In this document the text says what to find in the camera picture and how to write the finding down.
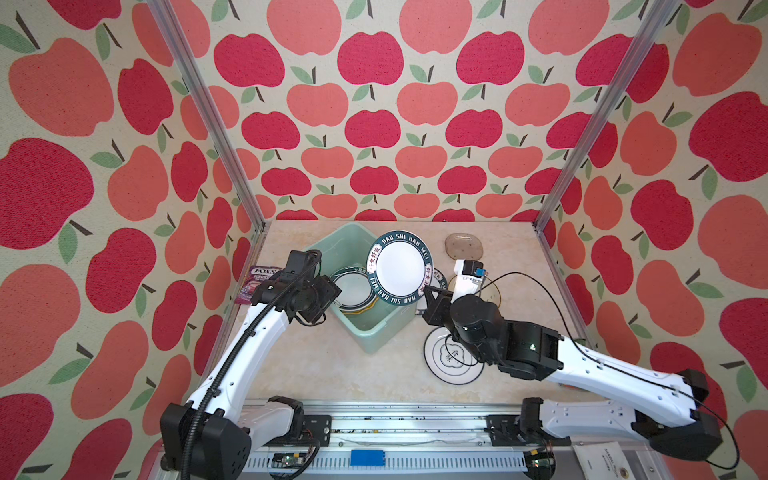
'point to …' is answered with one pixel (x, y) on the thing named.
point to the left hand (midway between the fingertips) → (341, 297)
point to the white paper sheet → (604, 461)
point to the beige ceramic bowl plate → (489, 292)
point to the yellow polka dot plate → (360, 311)
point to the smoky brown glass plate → (463, 246)
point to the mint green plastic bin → (346, 245)
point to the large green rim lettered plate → (400, 265)
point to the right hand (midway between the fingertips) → (430, 287)
